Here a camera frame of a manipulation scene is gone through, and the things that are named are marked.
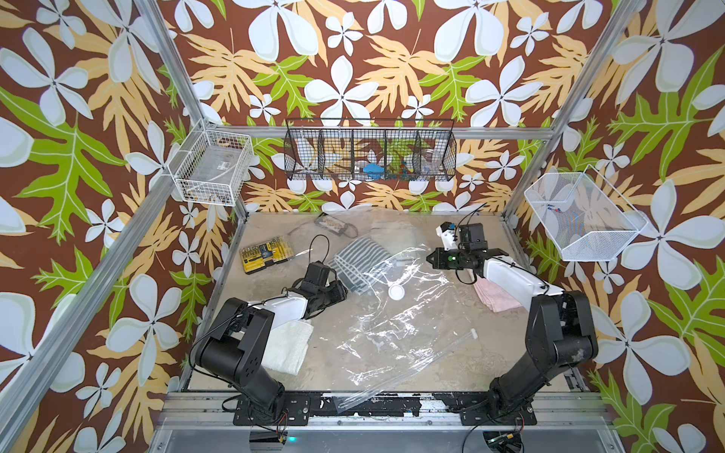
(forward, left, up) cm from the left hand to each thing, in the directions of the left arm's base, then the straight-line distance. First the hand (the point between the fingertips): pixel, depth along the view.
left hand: (344, 288), depth 95 cm
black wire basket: (+41, -10, +27) cm, 50 cm away
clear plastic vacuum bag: (-11, -21, -1) cm, 23 cm away
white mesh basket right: (+11, -71, +25) cm, 76 cm away
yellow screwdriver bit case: (+13, +33, 0) cm, 36 cm away
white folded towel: (-20, +16, 0) cm, 25 cm away
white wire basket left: (+25, +41, +31) cm, 57 cm away
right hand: (+8, -28, +9) cm, 30 cm away
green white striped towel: (+9, -5, +1) cm, 10 cm away
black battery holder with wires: (+30, +5, -2) cm, 31 cm away
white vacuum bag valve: (-3, -18, +2) cm, 18 cm away
